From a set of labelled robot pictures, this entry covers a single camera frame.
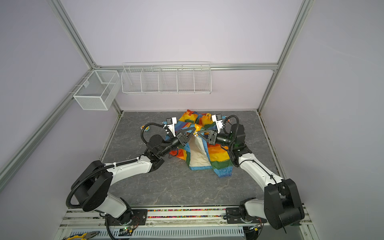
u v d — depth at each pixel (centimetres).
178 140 66
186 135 71
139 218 73
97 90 99
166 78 99
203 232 158
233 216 74
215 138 66
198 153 95
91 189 43
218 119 68
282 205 41
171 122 68
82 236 68
